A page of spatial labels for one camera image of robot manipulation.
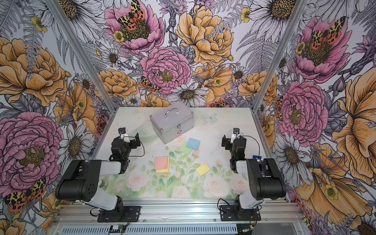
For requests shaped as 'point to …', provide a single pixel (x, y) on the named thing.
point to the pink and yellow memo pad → (162, 164)
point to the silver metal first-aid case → (172, 121)
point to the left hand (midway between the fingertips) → (131, 137)
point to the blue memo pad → (193, 144)
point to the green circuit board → (117, 228)
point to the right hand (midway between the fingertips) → (231, 137)
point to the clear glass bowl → (147, 133)
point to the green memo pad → (184, 149)
